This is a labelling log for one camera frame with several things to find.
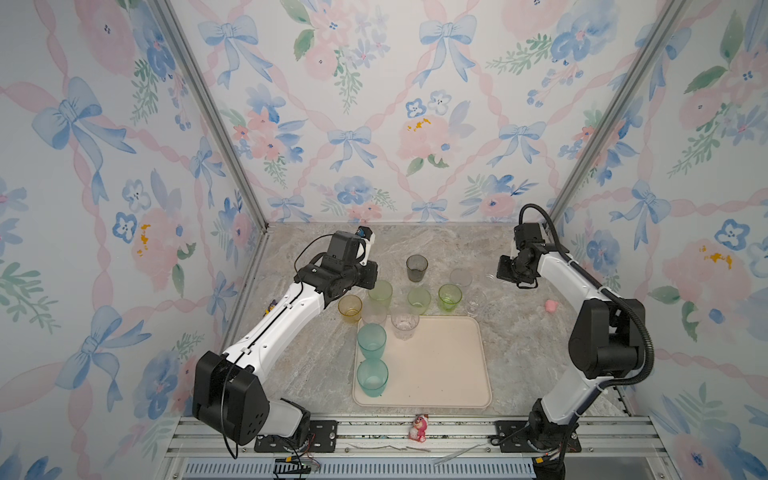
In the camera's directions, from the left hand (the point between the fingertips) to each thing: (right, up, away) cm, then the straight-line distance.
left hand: (375, 265), depth 81 cm
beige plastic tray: (+20, -27, +1) cm, 34 cm away
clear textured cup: (-1, -14, +10) cm, 18 cm away
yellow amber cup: (-9, -14, +14) cm, 22 cm away
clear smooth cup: (+8, -19, +12) cm, 24 cm away
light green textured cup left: (+1, -10, +16) cm, 18 cm away
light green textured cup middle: (+14, -12, +17) cm, 25 cm away
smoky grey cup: (+13, -1, +25) cm, 29 cm away
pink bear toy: (+11, -40, -8) cm, 42 cm away
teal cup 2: (-1, -22, +9) cm, 24 cm away
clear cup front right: (+32, -12, +15) cm, 37 cm away
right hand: (+40, -3, +14) cm, 43 cm away
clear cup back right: (+27, -5, +17) cm, 32 cm away
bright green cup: (+24, -10, +16) cm, 30 cm away
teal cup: (-1, -30, 0) cm, 30 cm away
